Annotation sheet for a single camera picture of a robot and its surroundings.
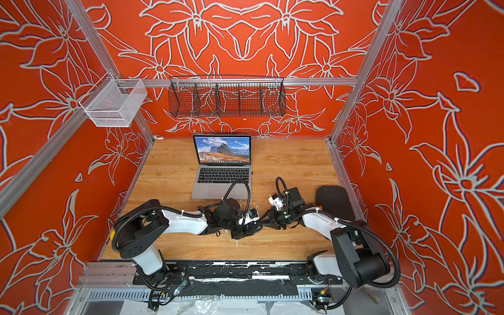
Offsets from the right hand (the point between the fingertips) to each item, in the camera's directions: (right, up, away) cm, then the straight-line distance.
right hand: (260, 220), depth 81 cm
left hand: (-3, -4, +4) cm, 6 cm away
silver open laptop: (-19, +26, +22) cm, 39 cm away
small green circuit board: (+22, -24, -13) cm, 35 cm away
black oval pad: (+34, +7, +5) cm, 35 cm away
